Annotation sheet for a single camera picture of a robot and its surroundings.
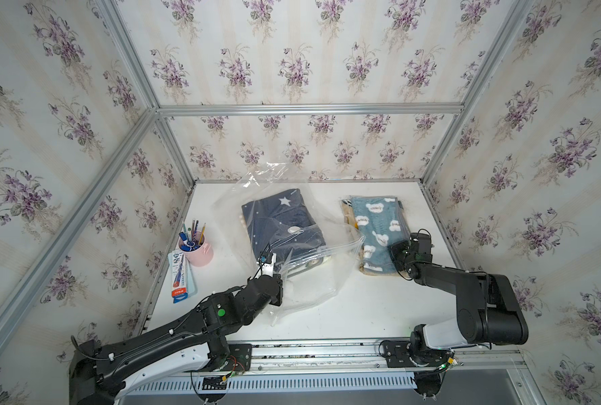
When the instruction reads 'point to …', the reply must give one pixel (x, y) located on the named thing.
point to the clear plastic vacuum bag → (305, 290)
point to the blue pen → (186, 245)
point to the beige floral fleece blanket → (350, 226)
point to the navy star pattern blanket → (285, 223)
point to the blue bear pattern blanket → (380, 222)
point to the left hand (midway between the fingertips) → (284, 280)
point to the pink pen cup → (198, 251)
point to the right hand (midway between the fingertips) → (392, 245)
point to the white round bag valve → (295, 229)
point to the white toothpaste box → (181, 279)
